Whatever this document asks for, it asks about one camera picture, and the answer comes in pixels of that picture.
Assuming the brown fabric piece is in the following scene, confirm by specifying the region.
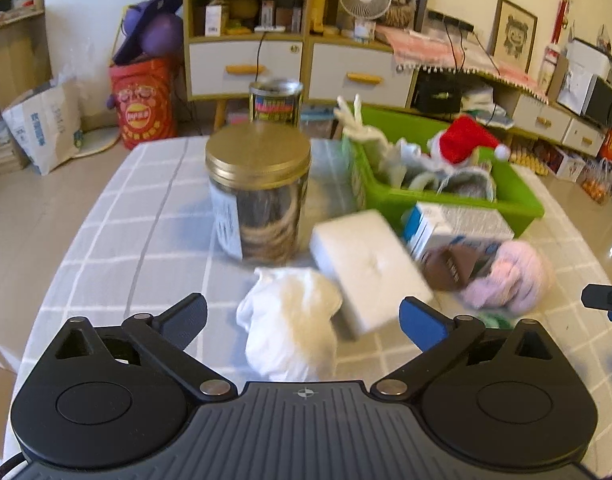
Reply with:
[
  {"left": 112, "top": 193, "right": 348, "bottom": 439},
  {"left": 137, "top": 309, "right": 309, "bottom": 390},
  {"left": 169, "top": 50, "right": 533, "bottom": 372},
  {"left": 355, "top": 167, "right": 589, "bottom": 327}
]
[{"left": 419, "top": 244, "right": 500, "bottom": 292}]

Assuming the white foam block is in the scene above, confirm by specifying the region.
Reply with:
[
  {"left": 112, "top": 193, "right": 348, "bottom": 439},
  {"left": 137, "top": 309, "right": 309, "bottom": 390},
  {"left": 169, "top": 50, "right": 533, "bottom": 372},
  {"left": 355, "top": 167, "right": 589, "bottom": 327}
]
[{"left": 309, "top": 209, "right": 434, "bottom": 337}]

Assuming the grey checked table cloth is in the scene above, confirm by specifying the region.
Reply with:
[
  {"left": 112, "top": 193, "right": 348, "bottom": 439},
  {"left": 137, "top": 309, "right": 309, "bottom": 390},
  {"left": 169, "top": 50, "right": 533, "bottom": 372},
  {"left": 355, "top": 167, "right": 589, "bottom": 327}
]
[{"left": 20, "top": 136, "right": 612, "bottom": 476}]

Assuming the blue white carton box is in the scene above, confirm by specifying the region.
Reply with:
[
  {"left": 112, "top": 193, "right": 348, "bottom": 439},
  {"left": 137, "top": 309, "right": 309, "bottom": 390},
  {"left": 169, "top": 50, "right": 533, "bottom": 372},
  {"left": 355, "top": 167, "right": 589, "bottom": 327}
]
[{"left": 403, "top": 202, "right": 514, "bottom": 261}]

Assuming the white sock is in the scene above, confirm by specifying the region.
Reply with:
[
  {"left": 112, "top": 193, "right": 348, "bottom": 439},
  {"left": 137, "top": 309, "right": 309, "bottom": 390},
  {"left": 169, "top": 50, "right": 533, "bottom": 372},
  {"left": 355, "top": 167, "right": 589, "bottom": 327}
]
[{"left": 236, "top": 268, "right": 343, "bottom": 382}]

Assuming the green plastic bin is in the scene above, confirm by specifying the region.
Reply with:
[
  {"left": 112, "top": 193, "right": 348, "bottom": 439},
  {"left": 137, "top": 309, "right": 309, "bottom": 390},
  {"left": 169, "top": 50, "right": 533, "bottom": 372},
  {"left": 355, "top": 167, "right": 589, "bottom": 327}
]
[{"left": 342, "top": 106, "right": 545, "bottom": 235}]

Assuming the gold lid glass jar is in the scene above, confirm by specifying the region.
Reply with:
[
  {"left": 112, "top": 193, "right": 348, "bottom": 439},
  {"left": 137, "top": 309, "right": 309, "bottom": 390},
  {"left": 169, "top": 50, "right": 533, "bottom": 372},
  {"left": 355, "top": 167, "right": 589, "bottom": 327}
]
[{"left": 205, "top": 122, "right": 311, "bottom": 263}]

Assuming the white knit glove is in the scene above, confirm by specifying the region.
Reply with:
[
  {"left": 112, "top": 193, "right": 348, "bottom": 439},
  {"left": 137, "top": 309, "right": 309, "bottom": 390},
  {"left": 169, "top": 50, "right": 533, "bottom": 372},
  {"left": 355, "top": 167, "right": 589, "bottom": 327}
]
[{"left": 334, "top": 94, "right": 393, "bottom": 170}]

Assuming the red Santa hat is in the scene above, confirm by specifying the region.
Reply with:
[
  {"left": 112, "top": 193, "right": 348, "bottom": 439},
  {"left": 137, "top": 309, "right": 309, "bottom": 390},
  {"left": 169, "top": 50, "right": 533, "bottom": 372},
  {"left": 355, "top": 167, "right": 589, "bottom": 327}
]
[{"left": 427, "top": 115, "right": 511, "bottom": 166}]

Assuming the low white drawer sideboard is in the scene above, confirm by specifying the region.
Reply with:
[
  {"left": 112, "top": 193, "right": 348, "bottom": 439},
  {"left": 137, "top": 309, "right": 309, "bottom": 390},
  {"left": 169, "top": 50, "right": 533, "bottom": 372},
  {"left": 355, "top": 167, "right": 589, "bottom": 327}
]
[{"left": 410, "top": 67, "right": 604, "bottom": 156}]

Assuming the red snack bag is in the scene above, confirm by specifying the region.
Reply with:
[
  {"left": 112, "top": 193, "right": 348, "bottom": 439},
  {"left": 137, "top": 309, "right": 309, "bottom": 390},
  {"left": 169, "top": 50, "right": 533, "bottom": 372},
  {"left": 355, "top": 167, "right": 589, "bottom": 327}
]
[{"left": 108, "top": 58, "right": 177, "bottom": 150}]

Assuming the dark tin can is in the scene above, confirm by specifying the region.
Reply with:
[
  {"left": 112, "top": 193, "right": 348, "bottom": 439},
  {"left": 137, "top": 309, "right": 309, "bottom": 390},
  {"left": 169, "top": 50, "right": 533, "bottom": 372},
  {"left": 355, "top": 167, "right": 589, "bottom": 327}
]
[{"left": 249, "top": 78, "right": 304, "bottom": 127}]

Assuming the pink fringed cloth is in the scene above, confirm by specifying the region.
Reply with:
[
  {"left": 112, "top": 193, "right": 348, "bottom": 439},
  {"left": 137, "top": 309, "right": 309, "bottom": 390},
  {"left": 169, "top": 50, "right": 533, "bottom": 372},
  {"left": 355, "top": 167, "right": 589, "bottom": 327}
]
[{"left": 375, "top": 25, "right": 548, "bottom": 103}]

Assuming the black microwave appliance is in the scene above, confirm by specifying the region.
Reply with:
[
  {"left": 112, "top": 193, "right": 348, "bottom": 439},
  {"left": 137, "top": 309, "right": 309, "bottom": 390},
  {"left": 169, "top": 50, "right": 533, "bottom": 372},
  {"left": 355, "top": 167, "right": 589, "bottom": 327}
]
[{"left": 556, "top": 61, "right": 612, "bottom": 129}]

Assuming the purple bag with ball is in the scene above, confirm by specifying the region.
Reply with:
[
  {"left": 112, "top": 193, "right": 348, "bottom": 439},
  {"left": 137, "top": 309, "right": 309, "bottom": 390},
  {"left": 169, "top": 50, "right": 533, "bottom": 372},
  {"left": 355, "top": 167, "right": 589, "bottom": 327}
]
[{"left": 112, "top": 0, "right": 183, "bottom": 66}]

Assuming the framed cartoon picture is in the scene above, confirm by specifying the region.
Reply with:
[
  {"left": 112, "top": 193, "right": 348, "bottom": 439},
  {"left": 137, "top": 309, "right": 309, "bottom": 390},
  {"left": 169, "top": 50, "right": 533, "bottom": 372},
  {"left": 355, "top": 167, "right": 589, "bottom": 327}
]
[{"left": 489, "top": 0, "right": 538, "bottom": 73}]

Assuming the wooden cabinet with white drawers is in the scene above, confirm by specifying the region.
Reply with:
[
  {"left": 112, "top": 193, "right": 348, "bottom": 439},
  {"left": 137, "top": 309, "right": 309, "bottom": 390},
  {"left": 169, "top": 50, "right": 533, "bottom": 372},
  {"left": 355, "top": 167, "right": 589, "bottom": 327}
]
[{"left": 183, "top": 0, "right": 417, "bottom": 126}]

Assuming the wooden shelf with boxes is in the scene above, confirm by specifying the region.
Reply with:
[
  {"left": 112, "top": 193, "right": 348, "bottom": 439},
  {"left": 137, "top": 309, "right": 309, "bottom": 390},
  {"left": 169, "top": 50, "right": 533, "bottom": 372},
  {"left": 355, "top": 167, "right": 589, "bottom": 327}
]
[{"left": 0, "top": 0, "right": 52, "bottom": 174}]

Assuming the white desk fan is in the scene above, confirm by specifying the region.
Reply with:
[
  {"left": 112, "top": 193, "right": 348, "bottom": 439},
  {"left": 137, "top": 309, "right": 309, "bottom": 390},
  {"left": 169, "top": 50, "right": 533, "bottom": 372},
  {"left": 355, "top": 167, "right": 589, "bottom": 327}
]
[{"left": 339, "top": 0, "right": 391, "bottom": 44}]

